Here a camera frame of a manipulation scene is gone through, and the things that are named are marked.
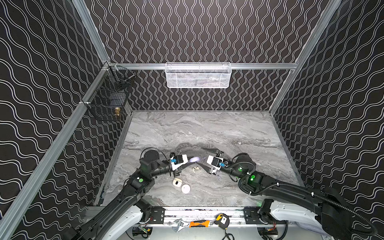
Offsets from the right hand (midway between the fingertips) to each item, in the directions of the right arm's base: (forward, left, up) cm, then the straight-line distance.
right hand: (201, 152), depth 67 cm
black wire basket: (+36, +58, 0) cm, 68 cm away
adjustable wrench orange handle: (-25, +11, -26) cm, 37 cm away
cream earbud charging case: (-5, +13, -24) cm, 28 cm away
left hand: (-4, +3, -1) cm, 4 cm away
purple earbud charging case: (-4, +3, 0) cm, 5 cm away
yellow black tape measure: (-23, -10, -24) cm, 35 cm away
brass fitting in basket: (+24, +46, +3) cm, 52 cm away
